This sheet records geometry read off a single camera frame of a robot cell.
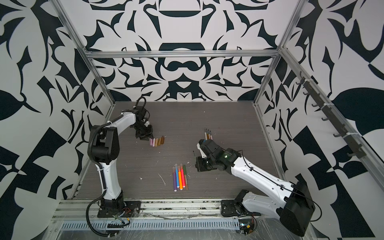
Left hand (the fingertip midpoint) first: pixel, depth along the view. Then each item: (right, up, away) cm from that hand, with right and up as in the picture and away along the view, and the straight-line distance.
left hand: (150, 135), depth 98 cm
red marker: (+22, -21, -14) cm, 33 cm away
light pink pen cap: (+3, -4, -2) cm, 5 cm away
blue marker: (+18, -16, -11) cm, 27 cm away
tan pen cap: (+4, -4, -1) cm, 6 cm away
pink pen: (+39, -2, +1) cm, 40 cm away
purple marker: (+18, -23, -16) cm, 33 cm away
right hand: (+29, -12, -21) cm, 38 cm away
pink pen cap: (+1, -4, -2) cm, 4 cm away
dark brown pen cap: (+8, -3, +1) cm, 8 cm away
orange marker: (+21, -22, -15) cm, 33 cm away
